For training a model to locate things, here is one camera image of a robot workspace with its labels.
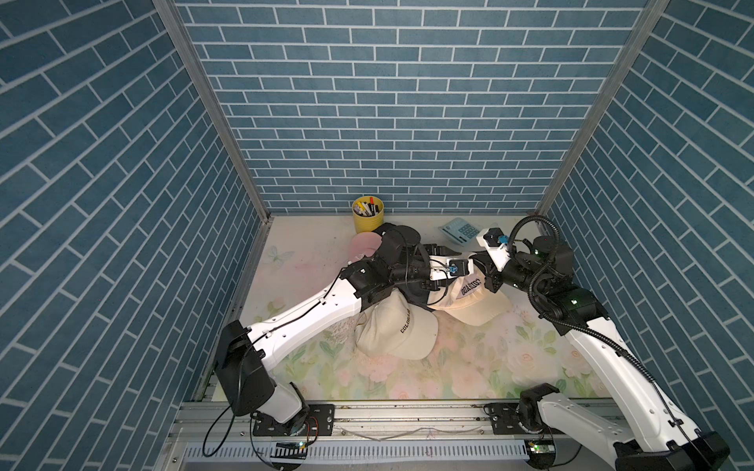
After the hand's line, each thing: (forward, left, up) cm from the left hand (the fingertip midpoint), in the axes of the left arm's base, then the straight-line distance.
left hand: (465, 260), depth 67 cm
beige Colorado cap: (-5, +16, -27) cm, 31 cm away
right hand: (+3, -3, -2) cm, 5 cm away
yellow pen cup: (+38, +25, -22) cm, 51 cm away
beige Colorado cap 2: (0, -4, -17) cm, 18 cm away
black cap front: (+6, +9, -26) cm, 28 cm away
